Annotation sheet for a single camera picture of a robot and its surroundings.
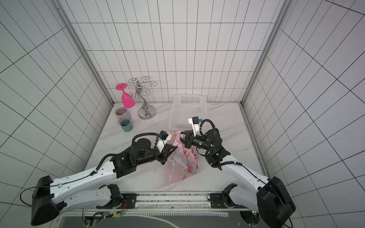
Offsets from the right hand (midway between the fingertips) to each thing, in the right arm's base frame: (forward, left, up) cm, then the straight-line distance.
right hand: (176, 130), depth 69 cm
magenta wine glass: (+31, +39, -11) cm, 51 cm away
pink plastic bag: (-13, -3, -9) cm, 16 cm away
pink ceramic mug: (+30, +48, -24) cm, 62 cm away
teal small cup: (+18, +40, -23) cm, 49 cm away
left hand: (-7, +1, -7) cm, 10 cm away
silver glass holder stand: (+32, +30, -25) cm, 50 cm away
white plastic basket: (+43, -2, -28) cm, 51 cm away
